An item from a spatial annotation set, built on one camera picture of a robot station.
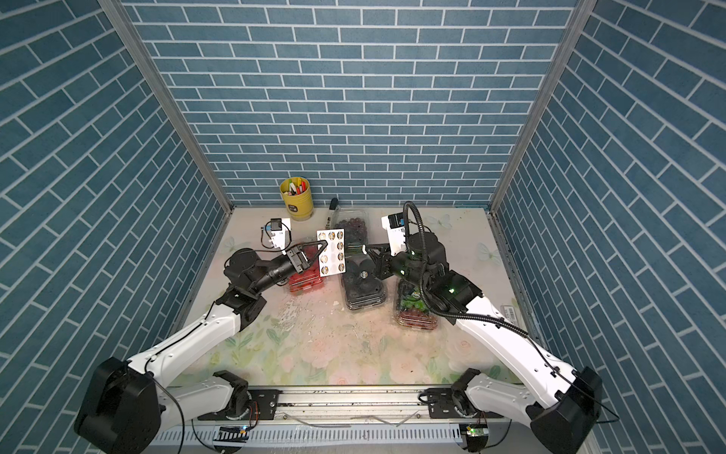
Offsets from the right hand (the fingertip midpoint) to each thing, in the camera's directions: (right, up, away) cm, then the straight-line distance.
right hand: (370, 249), depth 69 cm
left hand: (-9, 0, +1) cm, 9 cm away
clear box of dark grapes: (-6, +7, +36) cm, 37 cm away
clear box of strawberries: (-20, -11, +21) cm, 31 cm away
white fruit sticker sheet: (-10, -3, +3) cm, 11 cm away
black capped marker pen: (-16, +14, +47) cm, 52 cm away
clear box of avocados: (-3, -13, +22) cm, 26 cm away
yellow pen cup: (-30, +19, +39) cm, 52 cm away
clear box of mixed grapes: (+12, -20, +17) cm, 29 cm away
